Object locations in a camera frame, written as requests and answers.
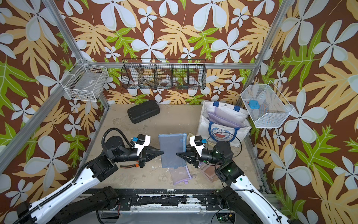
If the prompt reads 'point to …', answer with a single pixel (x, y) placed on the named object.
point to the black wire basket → (164, 73)
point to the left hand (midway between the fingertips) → (163, 150)
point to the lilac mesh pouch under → (181, 174)
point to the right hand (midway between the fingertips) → (178, 152)
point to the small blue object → (254, 104)
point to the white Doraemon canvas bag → (216, 132)
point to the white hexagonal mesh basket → (274, 108)
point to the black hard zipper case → (141, 111)
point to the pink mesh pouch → (209, 171)
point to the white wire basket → (85, 82)
